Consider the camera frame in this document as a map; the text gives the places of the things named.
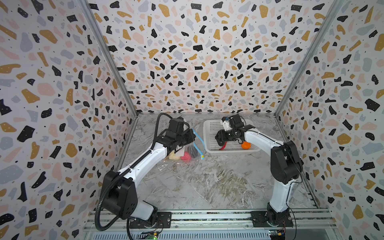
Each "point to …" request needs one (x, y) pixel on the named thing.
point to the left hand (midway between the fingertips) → (197, 132)
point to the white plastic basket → (210, 128)
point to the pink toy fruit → (187, 157)
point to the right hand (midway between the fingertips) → (216, 133)
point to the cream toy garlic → (172, 156)
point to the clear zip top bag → (196, 151)
